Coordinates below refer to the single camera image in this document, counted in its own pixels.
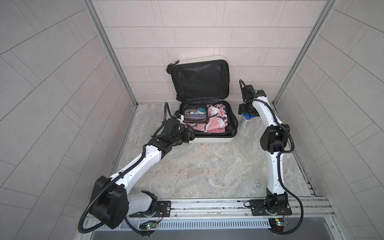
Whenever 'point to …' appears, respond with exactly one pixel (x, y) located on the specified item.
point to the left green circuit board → (148, 225)
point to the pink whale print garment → (216, 118)
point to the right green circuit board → (277, 224)
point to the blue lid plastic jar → (248, 116)
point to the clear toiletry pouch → (195, 113)
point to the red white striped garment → (217, 130)
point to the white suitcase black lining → (202, 86)
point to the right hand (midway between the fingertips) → (246, 112)
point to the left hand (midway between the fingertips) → (195, 129)
